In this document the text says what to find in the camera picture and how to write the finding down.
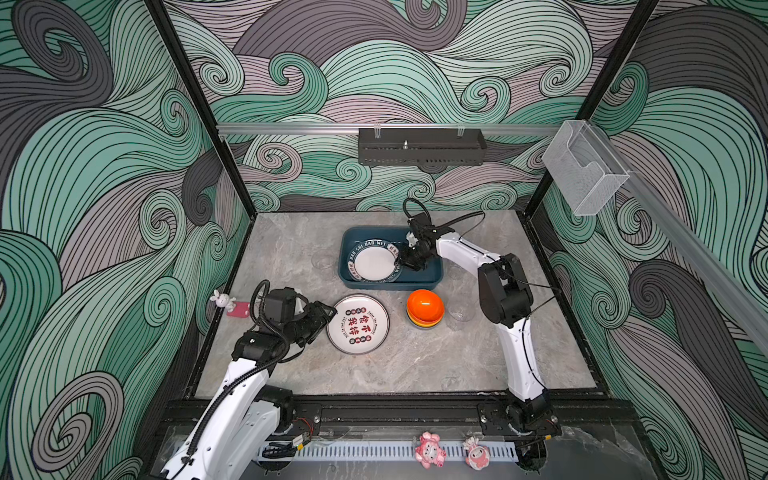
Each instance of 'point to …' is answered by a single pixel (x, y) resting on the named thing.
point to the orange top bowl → (425, 306)
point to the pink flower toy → (429, 450)
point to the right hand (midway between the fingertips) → (397, 262)
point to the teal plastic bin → (428, 278)
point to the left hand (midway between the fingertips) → (334, 313)
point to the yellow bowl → (424, 325)
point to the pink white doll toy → (478, 456)
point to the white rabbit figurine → (223, 300)
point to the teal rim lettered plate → (374, 261)
